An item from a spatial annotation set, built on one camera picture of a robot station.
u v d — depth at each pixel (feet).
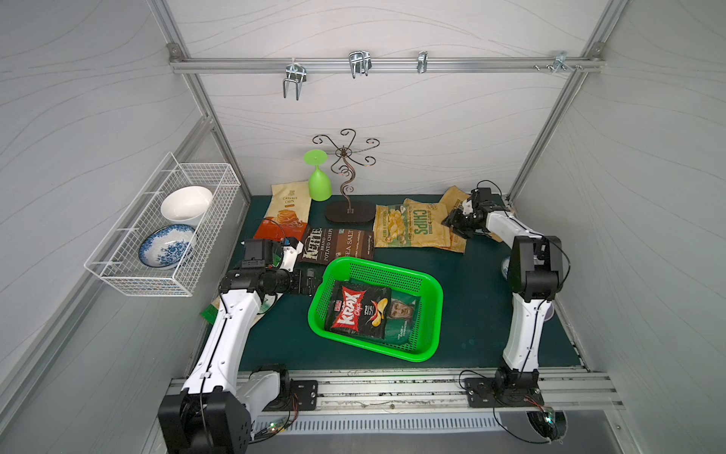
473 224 2.63
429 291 2.82
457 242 3.45
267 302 2.96
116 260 1.86
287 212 3.75
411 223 3.53
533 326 1.98
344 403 2.40
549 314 2.69
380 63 2.54
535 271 1.88
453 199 3.90
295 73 2.57
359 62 2.48
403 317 2.76
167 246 2.13
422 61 2.51
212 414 1.21
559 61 2.51
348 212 3.77
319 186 3.04
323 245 3.42
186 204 2.34
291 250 2.34
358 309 2.80
